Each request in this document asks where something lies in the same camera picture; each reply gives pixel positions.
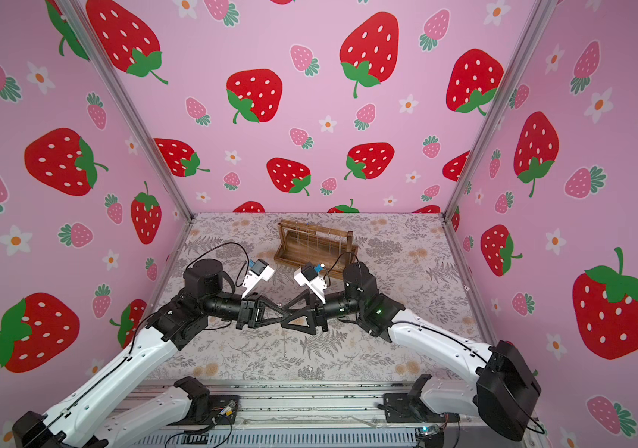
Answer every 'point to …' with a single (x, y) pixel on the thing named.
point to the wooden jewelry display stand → (327, 250)
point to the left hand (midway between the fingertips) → (286, 320)
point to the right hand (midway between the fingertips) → (287, 313)
